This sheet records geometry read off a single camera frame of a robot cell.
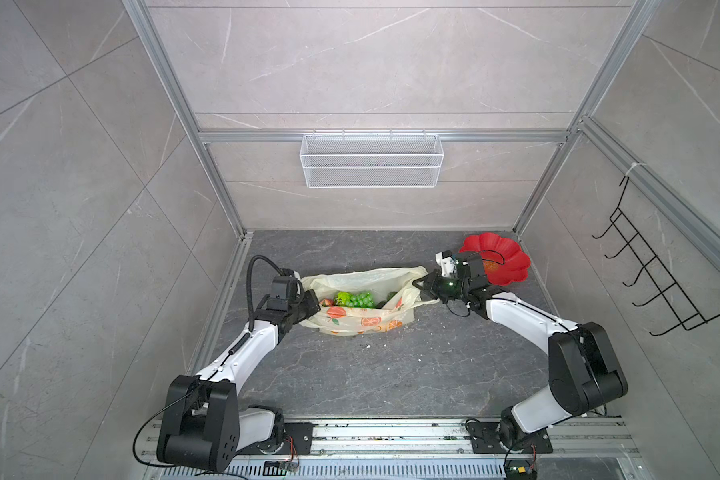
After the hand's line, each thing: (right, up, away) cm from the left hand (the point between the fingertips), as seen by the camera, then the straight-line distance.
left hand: (318, 293), depth 88 cm
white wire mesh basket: (+16, +44, +13) cm, 49 cm away
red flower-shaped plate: (+66, +9, +21) cm, 70 cm away
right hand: (+28, +4, 0) cm, 29 cm away
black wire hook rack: (+81, +11, -18) cm, 84 cm away
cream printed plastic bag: (+10, -7, -6) cm, 14 cm away
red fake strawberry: (+2, -3, +5) cm, 6 cm away
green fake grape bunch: (+12, -2, +2) cm, 13 cm away
